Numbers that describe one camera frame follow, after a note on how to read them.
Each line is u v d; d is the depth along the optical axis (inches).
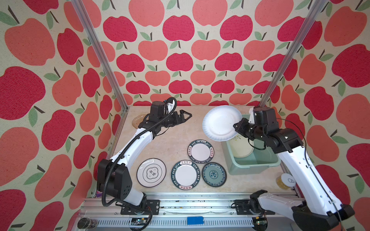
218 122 30.1
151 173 33.9
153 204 29.7
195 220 27.3
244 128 23.4
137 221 28.3
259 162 34.7
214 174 33.8
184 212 28.9
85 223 24.3
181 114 27.6
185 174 32.9
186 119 28.1
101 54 34.4
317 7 27.3
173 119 27.5
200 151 38.5
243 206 28.9
